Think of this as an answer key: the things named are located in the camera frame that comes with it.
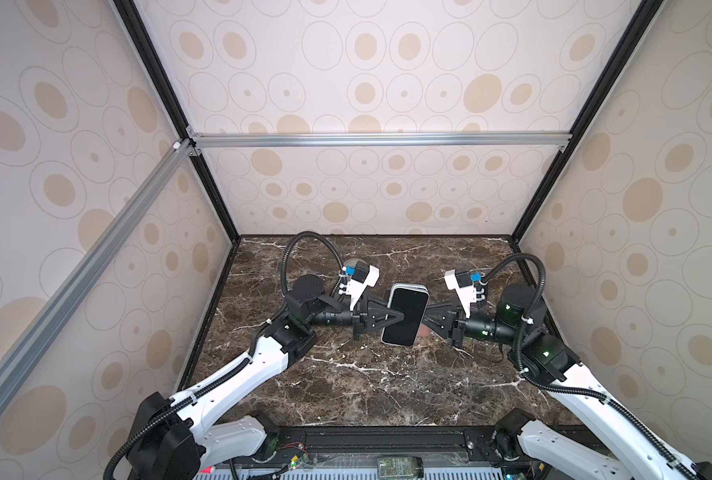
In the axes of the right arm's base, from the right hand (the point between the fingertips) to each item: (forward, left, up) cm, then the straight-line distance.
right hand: (417, 317), depth 62 cm
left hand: (-2, +3, +3) cm, 5 cm away
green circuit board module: (-23, +3, -27) cm, 36 cm away
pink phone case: (-3, -1, 0) cm, 3 cm away
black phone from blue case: (-1, +3, +4) cm, 5 cm away
